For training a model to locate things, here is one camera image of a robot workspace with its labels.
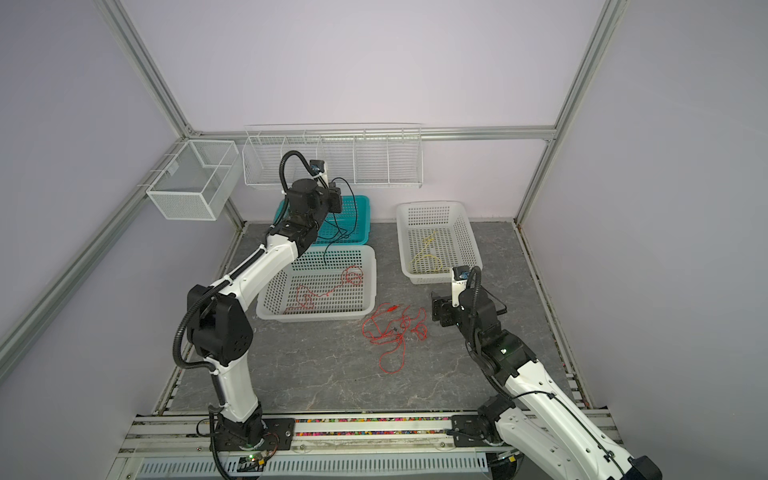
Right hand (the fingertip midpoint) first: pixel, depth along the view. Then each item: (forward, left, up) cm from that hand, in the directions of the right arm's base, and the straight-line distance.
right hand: (449, 293), depth 76 cm
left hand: (+29, +31, +13) cm, 44 cm away
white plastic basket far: (+35, -8, -20) cm, 41 cm away
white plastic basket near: (+16, +39, -19) cm, 47 cm away
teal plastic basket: (+36, +32, -12) cm, 49 cm away
